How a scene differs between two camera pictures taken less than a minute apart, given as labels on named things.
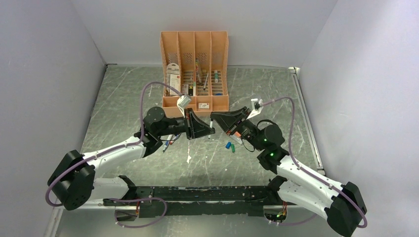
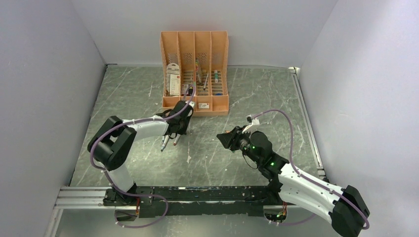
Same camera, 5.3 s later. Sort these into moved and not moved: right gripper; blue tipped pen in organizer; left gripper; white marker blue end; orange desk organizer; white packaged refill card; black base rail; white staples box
Moved: left gripper; right gripper; white marker blue end
Not moved: black base rail; blue tipped pen in organizer; white packaged refill card; orange desk organizer; white staples box
